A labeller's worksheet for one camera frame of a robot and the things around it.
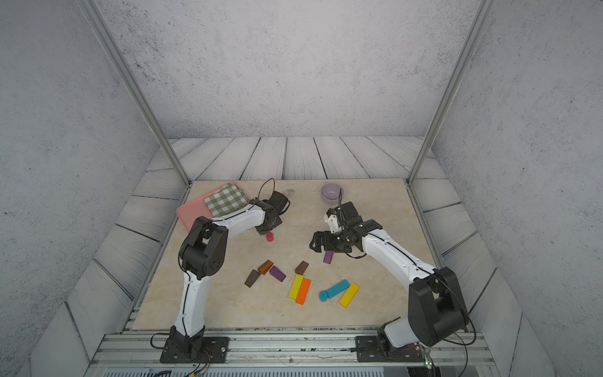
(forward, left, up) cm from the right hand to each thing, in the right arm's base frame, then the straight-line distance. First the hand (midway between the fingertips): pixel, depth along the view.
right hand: (322, 245), depth 83 cm
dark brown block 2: (-3, +8, -12) cm, 15 cm away
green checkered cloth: (+31, +44, -10) cm, 55 cm away
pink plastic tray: (+23, +60, -10) cm, 65 cm away
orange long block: (-12, +7, -12) cm, 19 cm away
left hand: (+16, +19, -11) cm, 28 cm away
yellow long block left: (-10, +10, -12) cm, 18 cm away
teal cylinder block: (-11, -4, -12) cm, 17 cm away
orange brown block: (-3, +22, -11) cm, 25 cm away
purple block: (+2, -2, -12) cm, 12 cm away
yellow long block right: (-13, -9, -12) cm, 20 cm away
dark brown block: (-7, +26, -12) cm, 30 cm away
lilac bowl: (+33, -4, -9) cm, 34 cm away
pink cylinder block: (+10, +22, -10) cm, 26 cm away
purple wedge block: (-5, +17, -11) cm, 21 cm away
